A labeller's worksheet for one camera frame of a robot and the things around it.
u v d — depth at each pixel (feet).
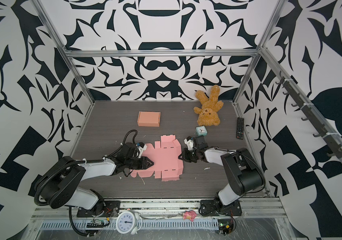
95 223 2.25
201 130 3.34
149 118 3.44
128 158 2.41
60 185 1.43
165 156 3.01
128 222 2.26
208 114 3.34
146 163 2.71
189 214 2.30
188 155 2.67
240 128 3.36
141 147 2.72
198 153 2.41
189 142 2.86
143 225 2.31
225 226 2.34
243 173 1.52
